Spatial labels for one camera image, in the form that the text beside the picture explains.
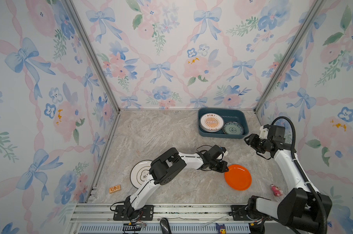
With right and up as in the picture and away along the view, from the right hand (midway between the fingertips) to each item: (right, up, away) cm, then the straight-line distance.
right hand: (249, 139), depth 84 cm
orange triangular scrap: (-76, -27, -4) cm, 81 cm away
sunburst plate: (-16, +10, +25) cm, 32 cm away
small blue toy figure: (-21, -40, -16) cm, 48 cm away
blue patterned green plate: (-1, +6, +23) cm, 24 cm away
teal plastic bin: (-1, +17, +32) cm, 36 cm away
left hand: (-10, -19, +3) cm, 21 cm away
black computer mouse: (-47, -37, -18) cm, 63 cm away
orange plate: (-6, -23, +2) cm, 23 cm away
